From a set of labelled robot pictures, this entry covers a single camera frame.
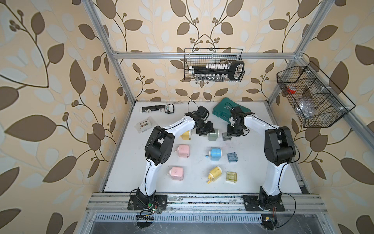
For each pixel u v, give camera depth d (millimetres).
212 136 943
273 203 677
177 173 773
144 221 725
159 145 552
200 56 912
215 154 843
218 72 860
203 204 753
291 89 806
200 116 766
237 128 828
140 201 648
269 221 716
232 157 905
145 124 1037
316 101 729
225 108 1110
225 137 990
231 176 830
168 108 1155
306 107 696
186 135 954
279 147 525
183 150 866
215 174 771
